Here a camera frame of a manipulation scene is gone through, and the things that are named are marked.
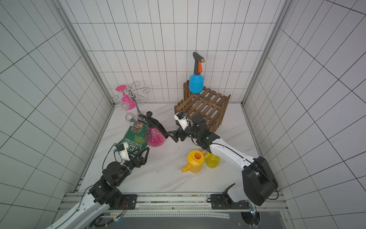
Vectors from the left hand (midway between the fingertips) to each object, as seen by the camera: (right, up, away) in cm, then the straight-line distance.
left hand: (144, 151), depth 78 cm
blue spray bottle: (+30, +39, +7) cm, 50 cm away
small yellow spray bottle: (+38, -6, +1) cm, 39 cm away
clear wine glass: (-12, +19, +10) cm, 25 cm away
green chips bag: (-10, +5, +15) cm, 18 cm away
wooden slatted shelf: (+43, +27, +21) cm, 55 cm away
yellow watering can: (+29, -4, -1) cm, 29 cm away
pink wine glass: (-17, +32, +17) cm, 40 cm away
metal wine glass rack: (-10, +32, +9) cm, 35 cm away
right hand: (+13, +12, -1) cm, 18 cm away
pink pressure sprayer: (+3, +6, +14) cm, 15 cm away
